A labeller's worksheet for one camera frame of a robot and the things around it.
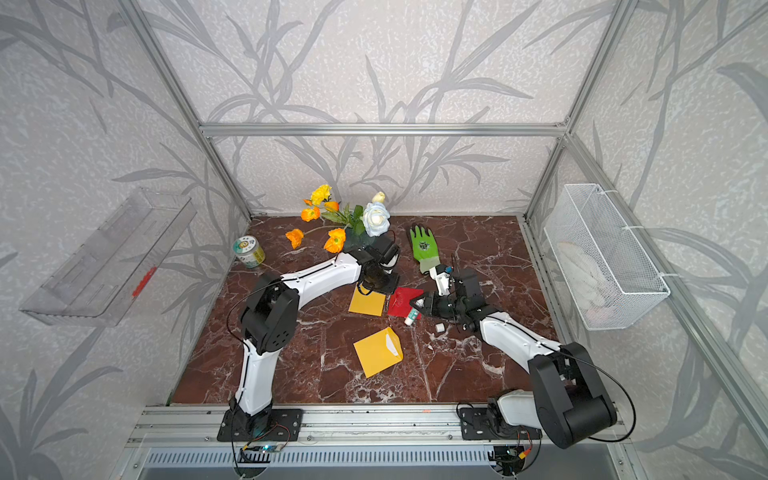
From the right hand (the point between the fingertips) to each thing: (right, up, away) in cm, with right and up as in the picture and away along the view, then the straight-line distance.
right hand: (412, 302), depth 84 cm
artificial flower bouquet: (-10, +23, -11) cm, 27 cm away
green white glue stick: (0, -4, -2) cm, 4 cm away
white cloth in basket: (+45, +5, -9) cm, 46 cm away
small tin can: (-55, +14, +15) cm, 59 cm away
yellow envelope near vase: (-13, -3, +12) cm, 18 cm away
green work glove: (+5, +15, +24) cm, 29 cm away
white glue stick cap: (+9, -9, +5) cm, 13 cm away
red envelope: (-4, -2, +12) cm, 12 cm away
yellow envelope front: (-10, -15, +2) cm, 18 cm away
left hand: (-5, +2, +9) cm, 11 cm away
